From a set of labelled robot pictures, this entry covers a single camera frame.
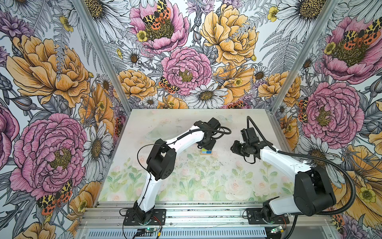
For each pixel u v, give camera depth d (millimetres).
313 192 431
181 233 1116
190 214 768
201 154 967
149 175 559
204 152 959
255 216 739
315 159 852
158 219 731
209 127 685
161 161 531
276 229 715
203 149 843
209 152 959
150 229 713
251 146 685
